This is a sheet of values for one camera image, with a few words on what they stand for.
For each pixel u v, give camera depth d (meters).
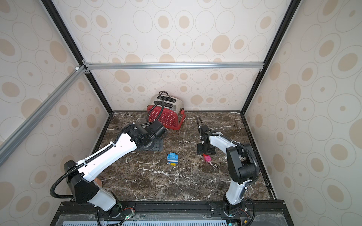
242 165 0.49
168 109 0.95
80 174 0.41
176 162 0.88
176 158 0.83
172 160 0.85
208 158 0.90
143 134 0.51
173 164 0.89
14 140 0.53
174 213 0.73
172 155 0.83
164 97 1.04
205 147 0.79
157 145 0.68
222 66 1.78
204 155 0.94
